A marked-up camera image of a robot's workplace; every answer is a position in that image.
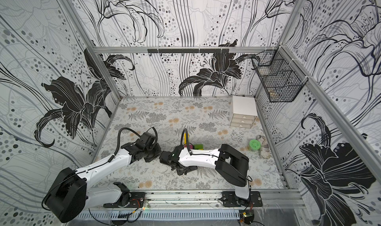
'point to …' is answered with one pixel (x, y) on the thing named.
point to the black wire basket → (280, 76)
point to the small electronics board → (247, 215)
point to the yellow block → (185, 138)
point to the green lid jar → (254, 144)
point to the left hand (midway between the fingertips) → (164, 154)
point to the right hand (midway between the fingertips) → (188, 168)
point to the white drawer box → (244, 111)
